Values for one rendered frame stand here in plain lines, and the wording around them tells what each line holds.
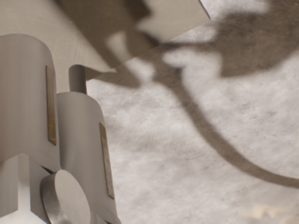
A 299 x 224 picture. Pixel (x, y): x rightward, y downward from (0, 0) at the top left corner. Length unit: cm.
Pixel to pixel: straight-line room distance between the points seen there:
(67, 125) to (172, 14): 33
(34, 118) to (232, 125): 62
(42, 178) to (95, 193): 11
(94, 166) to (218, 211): 73
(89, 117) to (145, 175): 54
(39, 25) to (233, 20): 28
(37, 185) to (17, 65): 14
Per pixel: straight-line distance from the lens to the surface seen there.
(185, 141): 110
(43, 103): 54
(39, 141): 51
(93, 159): 59
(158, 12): 89
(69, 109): 63
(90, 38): 91
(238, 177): 122
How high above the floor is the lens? 71
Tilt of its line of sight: 43 degrees down
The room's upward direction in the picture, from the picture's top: 169 degrees clockwise
